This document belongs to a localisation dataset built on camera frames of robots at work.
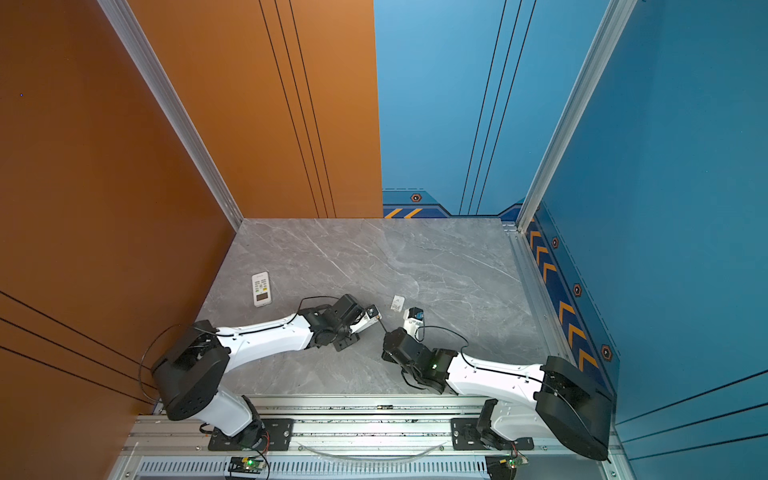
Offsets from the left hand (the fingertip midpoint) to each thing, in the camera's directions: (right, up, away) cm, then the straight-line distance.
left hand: (351, 325), depth 89 cm
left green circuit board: (-23, -29, -18) cm, 41 cm away
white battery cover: (+14, +6, +7) cm, 17 cm away
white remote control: (-32, +11, +10) cm, 35 cm away
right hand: (+10, -3, -7) cm, 12 cm away
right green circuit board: (+42, -27, -20) cm, 54 cm away
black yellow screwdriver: (+8, +2, +3) cm, 9 cm away
